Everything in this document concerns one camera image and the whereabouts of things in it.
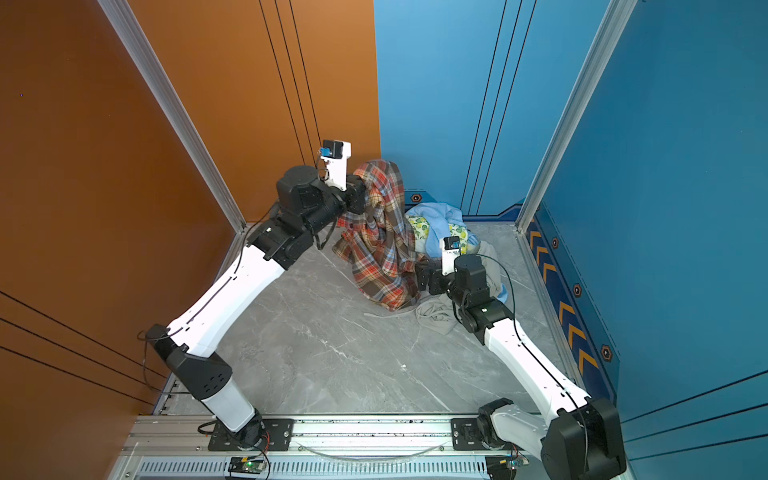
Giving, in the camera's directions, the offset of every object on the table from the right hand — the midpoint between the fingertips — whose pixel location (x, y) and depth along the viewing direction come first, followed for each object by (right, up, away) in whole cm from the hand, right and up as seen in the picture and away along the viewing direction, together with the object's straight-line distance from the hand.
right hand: (429, 264), depth 80 cm
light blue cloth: (+8, +15, +27) cm, 32 cm away
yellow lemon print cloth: (-1, +12, +23) cm, 26 cm away
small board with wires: (+19, -46, -11) cm, 51 cm away
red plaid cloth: (-14, +6, -5) cm, 16 cm away
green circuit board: (-47, -48, -9) cm, 68 cm away
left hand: (-15, +21, -16) cm, 30 cm away
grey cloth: (+4, -15, +10) cm, 18 cm away
